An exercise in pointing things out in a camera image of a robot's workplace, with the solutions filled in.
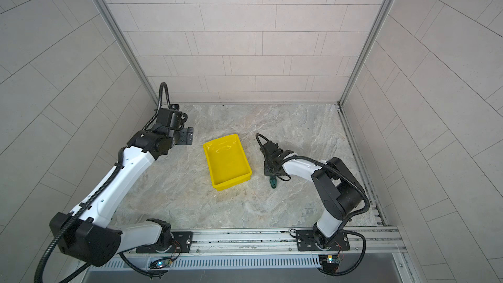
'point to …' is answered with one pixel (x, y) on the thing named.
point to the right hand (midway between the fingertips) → (269, 171)
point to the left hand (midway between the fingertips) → (183, 128)
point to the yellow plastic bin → (227, 162)
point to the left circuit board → (161, 263)
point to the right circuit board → (330, 263)
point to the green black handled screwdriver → (273, 182)
